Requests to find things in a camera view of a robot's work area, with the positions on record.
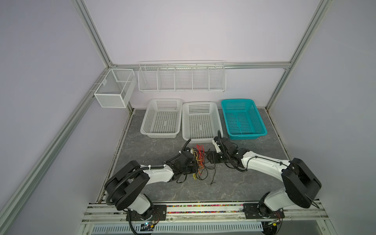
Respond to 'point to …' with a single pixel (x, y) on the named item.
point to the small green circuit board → (147, 227)
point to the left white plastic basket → (162, 118)
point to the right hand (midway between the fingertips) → (211, 157)
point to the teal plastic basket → (243, 119)
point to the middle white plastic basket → (201, 122)
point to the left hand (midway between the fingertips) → (199, 168)
